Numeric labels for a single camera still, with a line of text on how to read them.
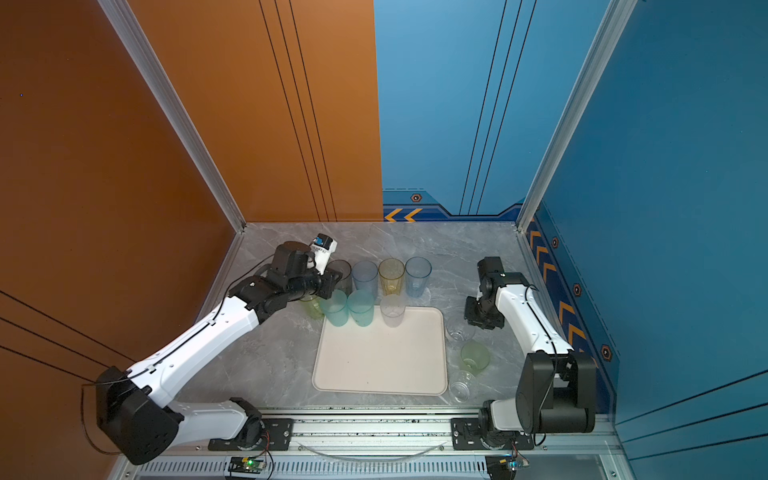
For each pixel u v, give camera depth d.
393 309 0.93
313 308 0.89
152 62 0.77
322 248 0.68
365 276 0.91
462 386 0.81
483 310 0.71
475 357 0.84
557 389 0.41
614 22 0.71
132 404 0.38
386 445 0.73
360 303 0.88
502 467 0.70
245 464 0.71
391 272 0.89
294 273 0.59
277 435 0.74
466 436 0.72
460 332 0.89
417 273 0.89
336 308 0.91
